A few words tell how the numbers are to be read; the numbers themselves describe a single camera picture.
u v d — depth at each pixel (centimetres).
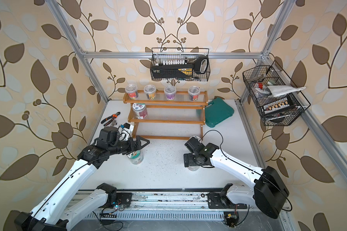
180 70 82
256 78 85
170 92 79
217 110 116
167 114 112
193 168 81
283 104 66
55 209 40
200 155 58
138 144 64
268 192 40
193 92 77
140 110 84
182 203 74
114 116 110
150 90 79
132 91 79
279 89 63
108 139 57
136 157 82
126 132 66
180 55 91
